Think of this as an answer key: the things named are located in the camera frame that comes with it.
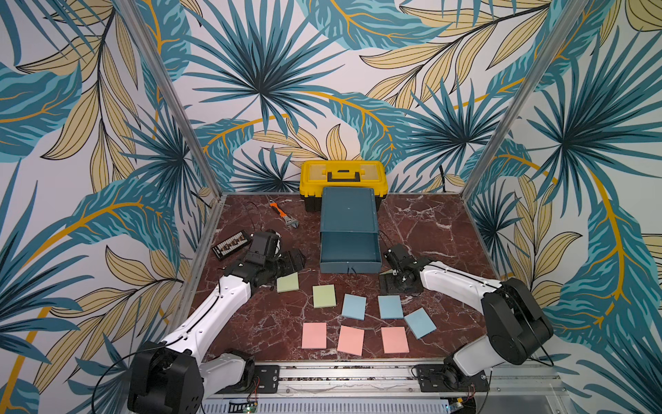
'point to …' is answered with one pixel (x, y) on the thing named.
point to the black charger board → (230, 245)
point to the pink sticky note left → (315, 335)
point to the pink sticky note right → (395, 340)
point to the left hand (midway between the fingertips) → (294, 266)
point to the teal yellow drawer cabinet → (349, 238)
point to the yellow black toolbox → (315, 175)
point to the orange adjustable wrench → (294, 222)
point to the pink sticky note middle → (351, 340)
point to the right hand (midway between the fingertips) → (395, 285)
